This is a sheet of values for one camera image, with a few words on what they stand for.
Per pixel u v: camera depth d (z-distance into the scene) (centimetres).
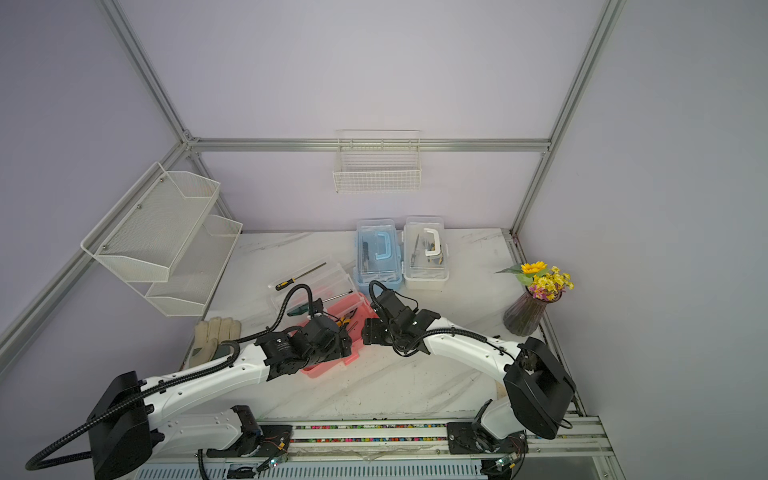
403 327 62
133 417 40
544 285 75
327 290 95
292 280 91
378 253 98
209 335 91
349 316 95
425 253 99
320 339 62
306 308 87
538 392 43
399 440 75
